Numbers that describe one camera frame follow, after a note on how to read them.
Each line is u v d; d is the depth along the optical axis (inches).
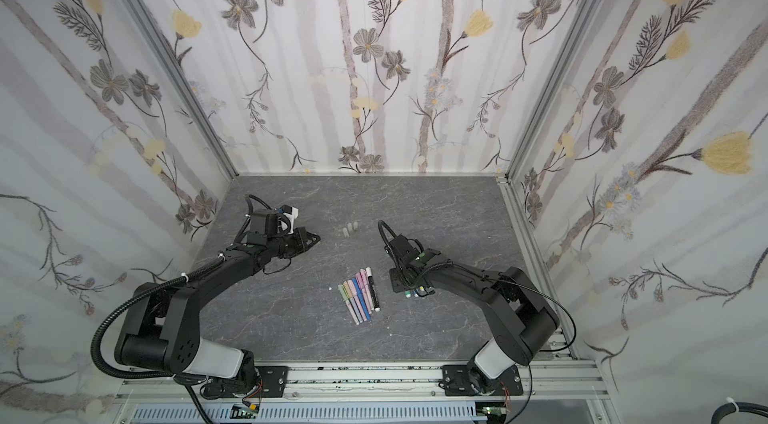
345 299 34.6
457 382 28.8
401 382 29.5
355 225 41.1
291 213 33.0
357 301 34.2
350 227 41.0
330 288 35.7
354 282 35.7
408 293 33.7
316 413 27.7
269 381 29.0
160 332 17.1
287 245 30.5
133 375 17.3
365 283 35.7
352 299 34.6
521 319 17.6
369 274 36.6
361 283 35.7
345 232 40.9
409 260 26.2
